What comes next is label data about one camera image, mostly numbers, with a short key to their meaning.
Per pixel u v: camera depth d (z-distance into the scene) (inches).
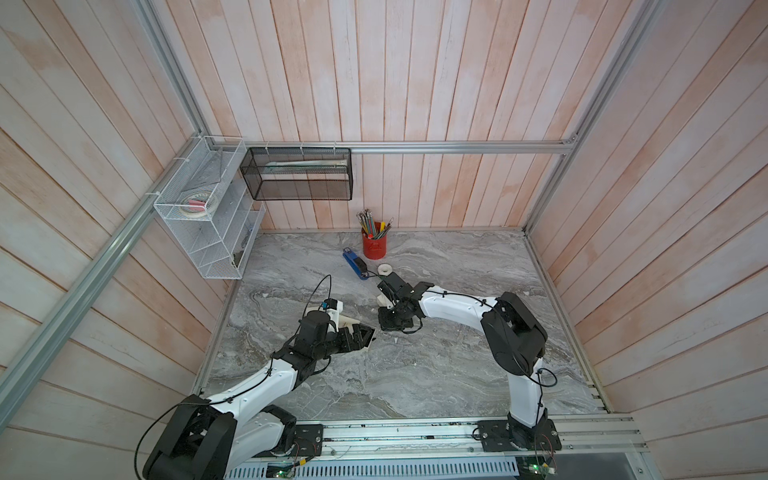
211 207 28.9
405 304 27.1
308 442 28.9
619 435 30.1
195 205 28.9
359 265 40.9
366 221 39.8
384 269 42.2
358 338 29.5
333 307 31.1
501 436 28.1
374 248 41.3
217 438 15.9
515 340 20.1
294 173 41.0
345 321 35.9
